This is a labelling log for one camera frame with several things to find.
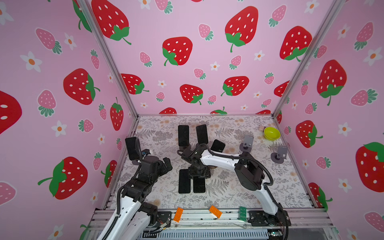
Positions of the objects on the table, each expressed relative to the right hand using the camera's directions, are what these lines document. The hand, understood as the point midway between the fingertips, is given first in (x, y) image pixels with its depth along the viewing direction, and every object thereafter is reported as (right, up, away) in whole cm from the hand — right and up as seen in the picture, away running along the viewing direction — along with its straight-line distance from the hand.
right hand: (195, 178), depth 88 cm
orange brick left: (-8, -14, -13) cm, 21 cm away
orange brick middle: (+11, -13, -13) cm, 22 cm away
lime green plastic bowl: (+56, +26, +19) cm, 65 cm away
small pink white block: (+50, +30, +22) cm, 63 cm away
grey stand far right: (+54, +14, +3) cm, 56 cm away
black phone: (-8, +25, +7) cm, 27 cm away
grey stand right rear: (+34, +18, +10) cm, 40 cm away
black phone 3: (+2, -3, -2) cm, 4 cm away
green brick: (+25, -14, -13) cm, 31 cm away
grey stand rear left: (-9, +16, +15) cm, 24 cm away
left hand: (-16, +12, -11) cm, 23 cm away
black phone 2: (+14, +20, -3) cm, 24 cm away
